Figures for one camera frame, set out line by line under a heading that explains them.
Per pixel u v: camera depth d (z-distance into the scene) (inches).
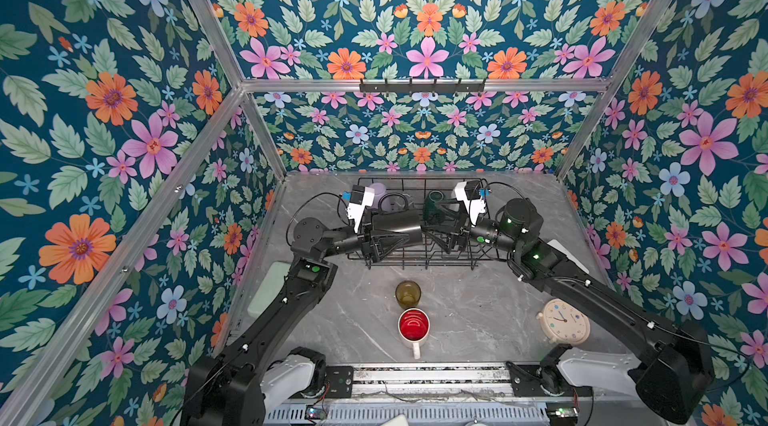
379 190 37.4
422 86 36.0
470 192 22.6
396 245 23.0
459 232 22.8
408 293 34.6
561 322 31.7
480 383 29.5
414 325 32.3
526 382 28.8
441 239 23.8
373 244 22.3
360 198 22.5
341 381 29.0
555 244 37.1
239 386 15.1
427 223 39.9
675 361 15.1
